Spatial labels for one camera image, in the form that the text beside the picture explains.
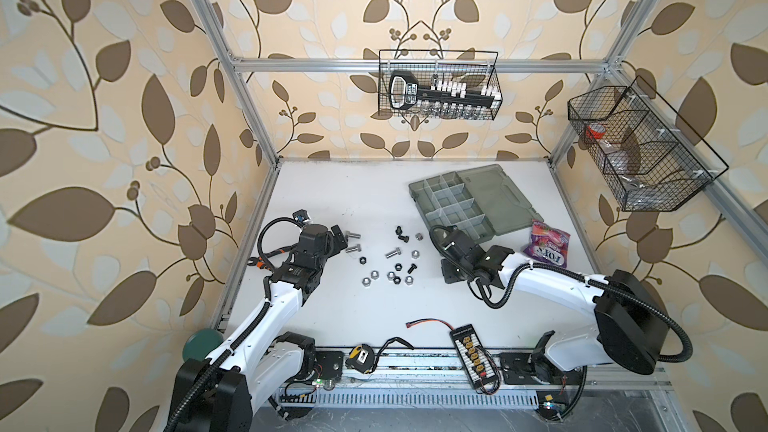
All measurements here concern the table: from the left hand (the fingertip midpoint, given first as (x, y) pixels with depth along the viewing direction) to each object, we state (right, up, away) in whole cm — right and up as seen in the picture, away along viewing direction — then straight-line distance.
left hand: (328, 232), depth 84 cm
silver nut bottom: (+13, -14, +6) cm, 20 cm away
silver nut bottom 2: (+18, -14, +6) cm, 24 cm away
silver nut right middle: (+26, -8, +10) cm, 28 cm away
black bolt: (+22, -4, +13) cm, 26 cm away
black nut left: (+9, -11, +9) cm, 17 cm away
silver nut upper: (+27, -4, +15) cm, 31 cm away
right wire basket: (+82, +20, -11) cm, 86 cm away
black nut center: (+20, -12, +7) cm, 24 cm away
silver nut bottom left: (+10, -15, +5) cm, 19 cm away
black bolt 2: (+25, -12, +7) cm, 28 cm away
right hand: (+35, -12, +2) cm, 37 cm away
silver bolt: (+19, -8, +10) cm, 22 cm away
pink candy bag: (+66, -5, +7) cm, 67 cm away
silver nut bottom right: (+23, -15, +5) cm, 28 cm away
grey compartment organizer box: (+51, +8, +24) cm, 57 cm away
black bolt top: (+20, -1, +15) cm, 25 cm away
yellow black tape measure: (+11, -30, -11) cm, 33 cm away
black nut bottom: (+20, -15, +5) cm, 25 cm away
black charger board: (+40, -31, -11) cm, 52 cm away
